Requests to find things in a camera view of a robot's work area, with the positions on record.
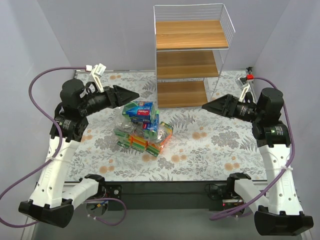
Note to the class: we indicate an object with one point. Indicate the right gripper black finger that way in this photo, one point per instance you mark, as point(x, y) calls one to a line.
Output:
point(216, 108)
point(224, 101)

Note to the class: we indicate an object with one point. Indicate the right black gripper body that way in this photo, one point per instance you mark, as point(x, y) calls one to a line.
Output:
point(230, 106)

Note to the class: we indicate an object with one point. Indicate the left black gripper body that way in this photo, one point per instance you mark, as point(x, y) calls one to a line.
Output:
point(112, 96)

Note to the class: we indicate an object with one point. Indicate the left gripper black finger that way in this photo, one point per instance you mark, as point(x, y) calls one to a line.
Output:
point(124, 93)
point(120, 101)

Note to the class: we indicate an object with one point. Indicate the blue green sponge pack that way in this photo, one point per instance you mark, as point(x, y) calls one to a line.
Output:
point(150, 129)
point(140, 111)

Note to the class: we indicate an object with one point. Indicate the silver steel wool pack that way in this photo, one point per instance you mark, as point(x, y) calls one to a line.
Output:
point(124, 125)
point(162, 136)

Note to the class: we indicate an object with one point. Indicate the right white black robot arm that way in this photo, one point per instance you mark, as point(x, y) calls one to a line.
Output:
point(277, 210)

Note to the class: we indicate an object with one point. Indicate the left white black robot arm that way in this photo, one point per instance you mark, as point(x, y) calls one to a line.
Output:
point(48, 203)

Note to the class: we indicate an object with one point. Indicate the orange yellow sponge box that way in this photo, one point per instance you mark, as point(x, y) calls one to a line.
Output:
point(138, 143)
point(155, 148)

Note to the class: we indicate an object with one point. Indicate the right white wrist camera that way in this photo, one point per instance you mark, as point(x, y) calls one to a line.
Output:
point(244, 85)

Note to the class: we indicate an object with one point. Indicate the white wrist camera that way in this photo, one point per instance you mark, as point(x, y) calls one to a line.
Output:
point(244, 85)
point(96, 72)

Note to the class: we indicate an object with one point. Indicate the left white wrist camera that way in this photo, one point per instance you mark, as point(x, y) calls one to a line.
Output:
point(96, 72)

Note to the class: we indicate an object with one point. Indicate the white wire wooden shelf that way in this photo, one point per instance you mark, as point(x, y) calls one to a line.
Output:
point(191, 46)

